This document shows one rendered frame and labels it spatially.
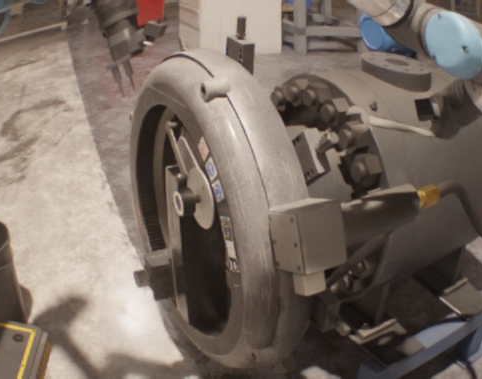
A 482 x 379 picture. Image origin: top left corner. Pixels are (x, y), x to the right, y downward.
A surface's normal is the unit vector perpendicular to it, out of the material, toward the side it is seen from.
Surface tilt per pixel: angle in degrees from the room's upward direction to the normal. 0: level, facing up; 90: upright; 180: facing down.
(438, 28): 81
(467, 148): 57
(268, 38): 90
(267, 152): 46
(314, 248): 68
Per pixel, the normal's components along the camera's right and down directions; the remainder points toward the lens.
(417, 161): 0.40, -0.17
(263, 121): 0.28, -0.48
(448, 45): -0.89, 0.04
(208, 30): 0.37, 0.40
